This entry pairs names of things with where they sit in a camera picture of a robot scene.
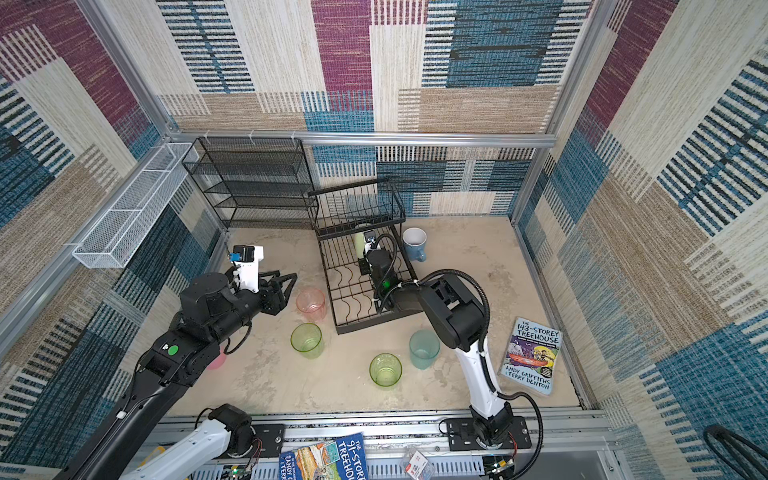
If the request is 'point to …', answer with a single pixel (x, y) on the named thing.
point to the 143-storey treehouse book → (531, 355)
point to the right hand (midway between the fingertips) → (373, 246)
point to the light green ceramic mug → (359, 240)
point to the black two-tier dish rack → (344, 217)
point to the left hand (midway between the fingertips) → (288, 274)
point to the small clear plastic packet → (416, 465)
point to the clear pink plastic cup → (312, 303)
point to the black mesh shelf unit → (256, 182)
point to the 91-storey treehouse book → (343, 458)
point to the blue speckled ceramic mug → (415, 241)
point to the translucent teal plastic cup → (424, 347)
